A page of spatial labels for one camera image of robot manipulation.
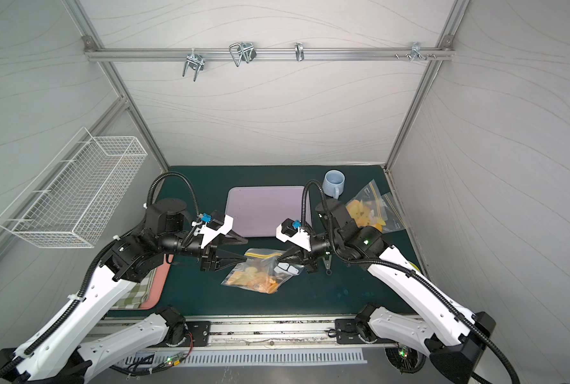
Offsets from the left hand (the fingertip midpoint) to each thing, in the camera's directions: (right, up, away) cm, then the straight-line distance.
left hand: (243, 251), depth 57 cm
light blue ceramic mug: (+31, +18, +53) cm, 64 cm away
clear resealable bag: (+55, +1, +40) cm, 68 cm away
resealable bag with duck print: (+2, -8, +8) cm, 11 cm away
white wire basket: (-52, +11, +10) cm, 55 cm away
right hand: (+9, -3, +6) cm, 11 cm away
